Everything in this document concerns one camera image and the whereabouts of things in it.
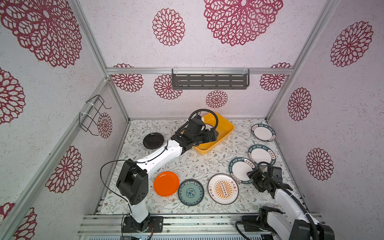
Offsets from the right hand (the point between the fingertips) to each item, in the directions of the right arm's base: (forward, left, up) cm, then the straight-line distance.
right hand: (250, 174), depth 88 cm
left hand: (+12, +24, +19) cm, 33 cm away
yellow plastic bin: (+35, +12, +2) cm, 37 cm away
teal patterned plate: (-11, +35, -1) cm, 37 cm away
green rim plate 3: (+34, -17, -2) cm, 39 cm away
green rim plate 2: (+17, -12, -3) cm, 21 cm away
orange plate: (-7, +49, 0) cm, 50 cm away
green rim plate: (+4, +6, -2) cm, 8 cm away
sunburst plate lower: (-8, +17, -2) cm, 19 cm away
